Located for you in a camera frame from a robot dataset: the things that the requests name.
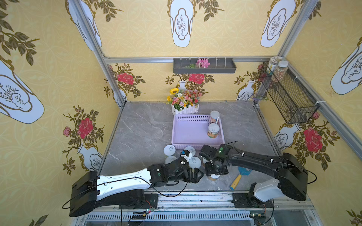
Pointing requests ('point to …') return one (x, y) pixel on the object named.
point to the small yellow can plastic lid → (214, 176)
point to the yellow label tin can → (194, 162)
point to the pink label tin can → (191, 149)
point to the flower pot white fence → (184, 102)
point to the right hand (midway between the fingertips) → (211, 170)
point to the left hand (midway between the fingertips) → (193, 171)
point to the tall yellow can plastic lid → (214, 116)
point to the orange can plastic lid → (213, 130)
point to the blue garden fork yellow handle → (243, 171)
